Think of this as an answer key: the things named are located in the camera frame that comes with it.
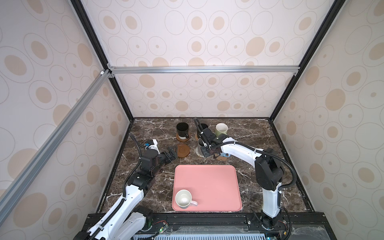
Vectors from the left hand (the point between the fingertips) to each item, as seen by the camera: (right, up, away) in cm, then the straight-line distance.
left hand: (175, 147), depth 77 cm
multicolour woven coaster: (+11, -4, +22) cm, 25 cm away
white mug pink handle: (+4, -28, +4) cm, 28 cm away
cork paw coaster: (+27, -8, +19) cm, 34 cm away
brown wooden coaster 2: (0, +3, +29) cm, 29 cm away
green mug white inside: (+28, +11, +25) cm, 39 cm away
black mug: (+2, +9, +23) cm, 25 cm away
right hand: (+18, -3, +16) cm, 24 cm away
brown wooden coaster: (+2, -4, +23) cm, 23 cm away
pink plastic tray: (+22, -24, +9) cm, 34 cm away
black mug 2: (+16, +12, +24) cm, 32 cm away
